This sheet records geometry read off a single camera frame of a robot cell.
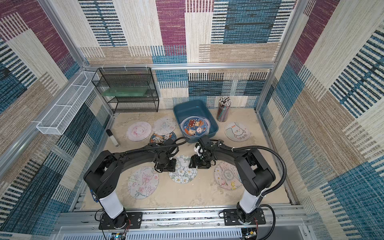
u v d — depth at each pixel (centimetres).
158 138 104
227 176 87
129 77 102
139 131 108
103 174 48
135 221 73
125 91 97
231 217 73
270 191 48
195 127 108
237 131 108
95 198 78
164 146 74
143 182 85
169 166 80
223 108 103
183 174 88
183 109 120
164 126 111
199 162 80
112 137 101
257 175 47
